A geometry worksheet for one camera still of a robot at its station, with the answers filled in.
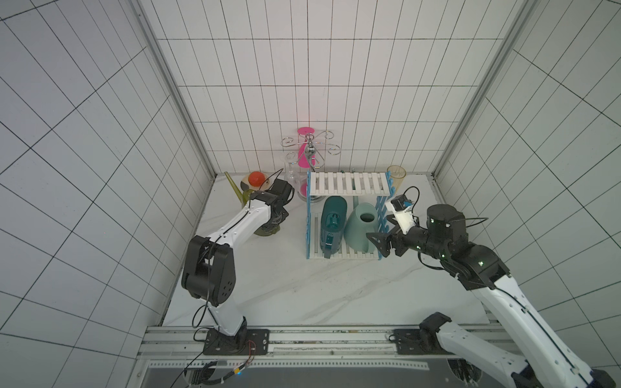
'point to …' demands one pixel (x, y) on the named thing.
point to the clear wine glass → (290, 176)
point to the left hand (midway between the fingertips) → (273, 223)
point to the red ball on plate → (256, 179)
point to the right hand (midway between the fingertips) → (370, 226)
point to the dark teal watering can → (333, 221)
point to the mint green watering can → (363, 220)
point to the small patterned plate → (246, 180)
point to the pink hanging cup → (304, 160)
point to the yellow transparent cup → (398, 174)
